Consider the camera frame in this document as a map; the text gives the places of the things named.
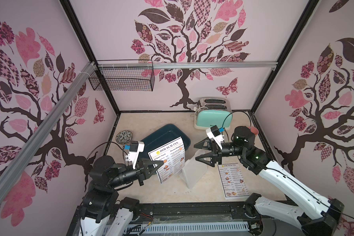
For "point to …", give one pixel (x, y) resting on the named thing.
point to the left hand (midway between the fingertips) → (163, 167)
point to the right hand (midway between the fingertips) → (197, 151)
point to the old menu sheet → (233, 183)
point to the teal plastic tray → (162, 136)
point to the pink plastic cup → (254, 130)
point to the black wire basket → (124, 75)
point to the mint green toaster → (212, 111)
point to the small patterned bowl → (124, 136)
